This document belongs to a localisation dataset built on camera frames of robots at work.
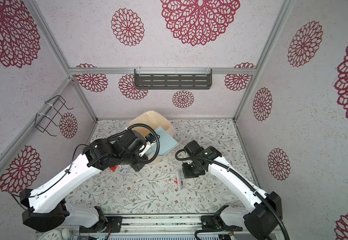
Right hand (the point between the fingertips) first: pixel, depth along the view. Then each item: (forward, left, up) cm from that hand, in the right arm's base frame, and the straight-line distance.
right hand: (185, 172), depth 75 cm
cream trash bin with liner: (+31, +19, +6) cm, 37 cm away
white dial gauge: (-28, +60, -9) cm, 67 cm away
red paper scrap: (+1, +4, -14) cm, 15 cm away
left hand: (0, +19, +13) cm, 23 cm away
